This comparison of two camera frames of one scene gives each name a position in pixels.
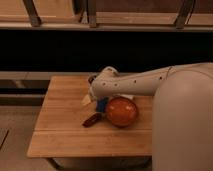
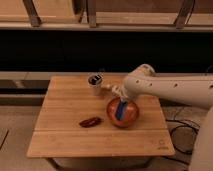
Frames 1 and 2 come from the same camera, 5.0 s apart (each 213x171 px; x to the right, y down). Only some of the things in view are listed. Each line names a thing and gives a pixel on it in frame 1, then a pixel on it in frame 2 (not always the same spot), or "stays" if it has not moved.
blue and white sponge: (101, 104) to (120, 109)
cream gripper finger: (86, 100) to (112, 89)
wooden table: (59, 130) stays
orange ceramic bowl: (121, 111) stays
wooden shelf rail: (107, 15) stays
